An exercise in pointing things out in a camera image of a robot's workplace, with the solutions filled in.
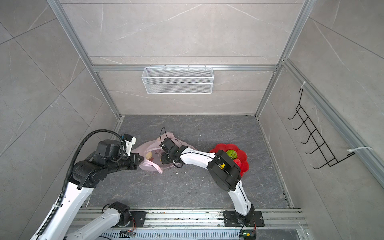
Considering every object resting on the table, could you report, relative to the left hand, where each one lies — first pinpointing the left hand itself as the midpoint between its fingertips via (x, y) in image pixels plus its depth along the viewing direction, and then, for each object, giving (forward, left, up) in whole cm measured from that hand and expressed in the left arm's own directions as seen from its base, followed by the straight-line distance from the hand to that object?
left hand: (143, 155), depth 68 cm
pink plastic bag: (-6, -7, +3) cm, 9 cm away
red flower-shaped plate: (+10, -54, -22) cm, 59 cm away
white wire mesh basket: (+55, -15, +4) cm, 57 cm away
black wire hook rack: (-8, -79, +7) cm, 80 cm away
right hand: (+10, -5, -21) cm, 24 cm away
